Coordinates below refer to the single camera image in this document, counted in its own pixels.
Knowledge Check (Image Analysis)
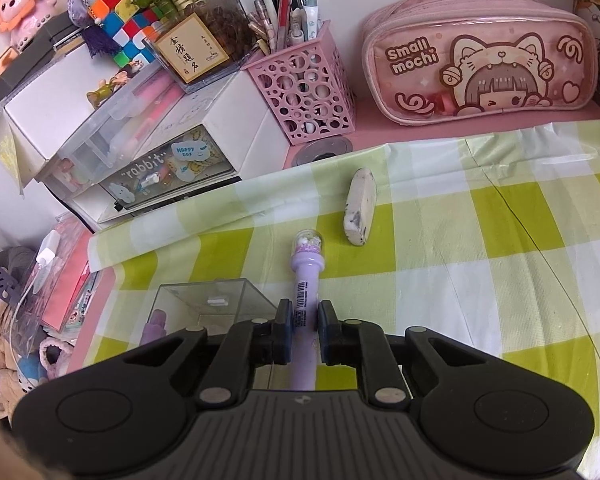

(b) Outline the pink plush toy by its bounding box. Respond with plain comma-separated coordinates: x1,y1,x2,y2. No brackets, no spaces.
37,337,73,381

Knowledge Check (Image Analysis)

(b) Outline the pink folder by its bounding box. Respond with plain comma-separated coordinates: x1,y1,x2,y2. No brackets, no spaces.
42,245,93,331

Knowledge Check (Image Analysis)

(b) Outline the white drawer organizer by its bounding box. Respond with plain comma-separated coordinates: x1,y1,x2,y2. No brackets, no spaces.
35,65,293,226

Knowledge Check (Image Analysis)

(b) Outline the dirty white eraser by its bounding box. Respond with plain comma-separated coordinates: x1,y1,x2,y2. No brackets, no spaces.
341,167,378,247

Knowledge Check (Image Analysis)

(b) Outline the colourful puzzle cube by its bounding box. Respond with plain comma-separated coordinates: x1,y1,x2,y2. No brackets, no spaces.
90,0,168,68

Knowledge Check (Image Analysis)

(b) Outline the illustrated booklet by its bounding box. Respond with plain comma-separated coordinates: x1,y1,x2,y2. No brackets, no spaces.
62,270,101,333

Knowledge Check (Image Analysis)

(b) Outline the pink cartoon pencil case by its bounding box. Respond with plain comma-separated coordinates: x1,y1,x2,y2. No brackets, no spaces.
361,0,598,126

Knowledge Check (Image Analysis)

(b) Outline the pink perforated pen holder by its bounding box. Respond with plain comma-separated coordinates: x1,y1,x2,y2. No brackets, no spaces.
242,19,358,147

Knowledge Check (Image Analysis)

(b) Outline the small cartoon figurine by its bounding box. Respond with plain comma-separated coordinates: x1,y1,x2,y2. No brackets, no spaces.
86,67,136,108

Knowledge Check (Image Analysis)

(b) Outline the white charger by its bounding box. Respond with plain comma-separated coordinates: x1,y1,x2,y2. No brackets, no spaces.
35,230,63,266

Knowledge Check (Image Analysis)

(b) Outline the white box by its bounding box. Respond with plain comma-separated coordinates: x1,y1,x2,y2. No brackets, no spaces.
2,45,141,173

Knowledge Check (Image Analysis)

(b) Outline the silver desk cable grommet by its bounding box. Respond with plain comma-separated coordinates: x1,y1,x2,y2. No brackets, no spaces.
292,137,355,168

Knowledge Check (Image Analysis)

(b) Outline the purple sachet tassel charm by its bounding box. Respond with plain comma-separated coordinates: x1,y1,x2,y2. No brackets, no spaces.
67,0,123,58

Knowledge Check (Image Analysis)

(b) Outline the green checkered tablecloth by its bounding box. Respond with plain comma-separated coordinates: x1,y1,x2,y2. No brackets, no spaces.
82,117,600,480

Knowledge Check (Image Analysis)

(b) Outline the clear storage box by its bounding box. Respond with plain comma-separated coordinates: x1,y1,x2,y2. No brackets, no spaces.
35,67,186,196

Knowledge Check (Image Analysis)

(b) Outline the bunch of pens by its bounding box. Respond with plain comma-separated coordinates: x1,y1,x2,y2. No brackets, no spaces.
245,0,326,56

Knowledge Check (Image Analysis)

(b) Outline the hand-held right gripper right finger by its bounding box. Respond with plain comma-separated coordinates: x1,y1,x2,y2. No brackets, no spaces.
318,301,481,408

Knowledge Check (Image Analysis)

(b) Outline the purple globe top pen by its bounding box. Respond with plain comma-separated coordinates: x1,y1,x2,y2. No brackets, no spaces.
287,228,328,392

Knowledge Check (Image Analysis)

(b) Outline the dark grey box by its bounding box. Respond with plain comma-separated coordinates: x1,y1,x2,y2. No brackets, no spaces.
0,12,88,116

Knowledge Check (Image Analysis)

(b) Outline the clear document tray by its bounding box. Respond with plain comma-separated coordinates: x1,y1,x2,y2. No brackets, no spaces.
10,212,98,341

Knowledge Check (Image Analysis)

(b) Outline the clear plastic box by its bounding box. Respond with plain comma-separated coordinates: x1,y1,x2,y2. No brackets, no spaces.
142,278,281,356

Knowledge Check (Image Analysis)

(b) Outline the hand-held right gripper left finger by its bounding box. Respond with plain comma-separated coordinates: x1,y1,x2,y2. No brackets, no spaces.
122,299,294,408

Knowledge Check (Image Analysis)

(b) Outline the small copper box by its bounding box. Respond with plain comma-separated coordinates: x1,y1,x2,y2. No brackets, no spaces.
0,47,23,83

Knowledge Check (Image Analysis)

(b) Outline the clear bag of yellow clips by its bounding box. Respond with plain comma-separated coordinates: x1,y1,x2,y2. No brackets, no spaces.
0,110,26,196

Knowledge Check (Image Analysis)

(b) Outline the blue monkey plush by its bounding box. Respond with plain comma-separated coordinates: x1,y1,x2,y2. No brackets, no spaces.
17,355,48,396

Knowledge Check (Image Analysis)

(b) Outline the pink orange lion toy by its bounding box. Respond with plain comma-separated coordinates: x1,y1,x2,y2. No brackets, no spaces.
0,0,58,48

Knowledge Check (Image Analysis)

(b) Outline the brown framed calligraphy card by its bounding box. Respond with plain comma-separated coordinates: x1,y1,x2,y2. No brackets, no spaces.
157,12,231,83

